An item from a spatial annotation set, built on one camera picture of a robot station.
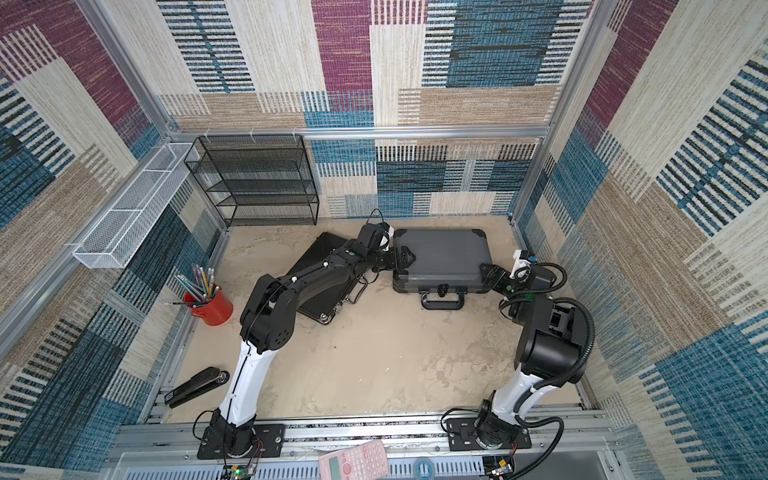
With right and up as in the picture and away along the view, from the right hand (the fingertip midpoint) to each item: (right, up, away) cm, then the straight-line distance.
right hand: (491, 272), depth 96 cm
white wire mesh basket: (-97, +10, -24) cm, 100 cm away
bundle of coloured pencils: (-87, -4, -7) cm, 87 cm away
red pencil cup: (-85, -12, -3) cm, 86 cm away
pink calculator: (-38, -42, -26) cm, 62 cm away
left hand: (-26, +4, +1) cm, 26 cm away
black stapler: (-83, -29, -15) cm, 89 cm away
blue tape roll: (-24, -44, -26) cm, 56 cm away
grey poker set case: (-14, +2, -1) cm, 14 cm away
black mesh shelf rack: (-80, +32, +14) cm, 87 cm away
